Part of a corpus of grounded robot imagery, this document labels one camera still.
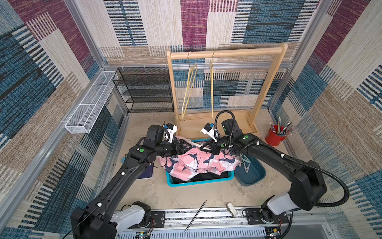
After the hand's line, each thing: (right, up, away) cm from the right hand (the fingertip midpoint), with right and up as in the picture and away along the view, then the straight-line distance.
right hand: (203, 149), depth 78 cm
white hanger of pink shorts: (-5, +3, -2) cm, 6 cm away
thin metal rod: (-4, -33, -3) cm, 33 cm away
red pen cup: (+46, +5, +17) cm, 49 cm away
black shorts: (-15, -16, 0) cm, 22 cm away
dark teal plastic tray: (+31, -15, +10) cm, 36 cm away
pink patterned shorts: (-10, -8, -1) cm, 13 cm away
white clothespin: (+26, -13, +11) cm, 31 cm away
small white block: (+13, -29, -3) cm, 32 cm away
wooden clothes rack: (-7, +14, +36) cm, 39 cm away
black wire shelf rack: (-40, +38, +33) cm, 65 cm away
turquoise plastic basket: (-17, -17, -3) cm, 24 cm away
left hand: (-8, +2, -5) cm, 10 cm away
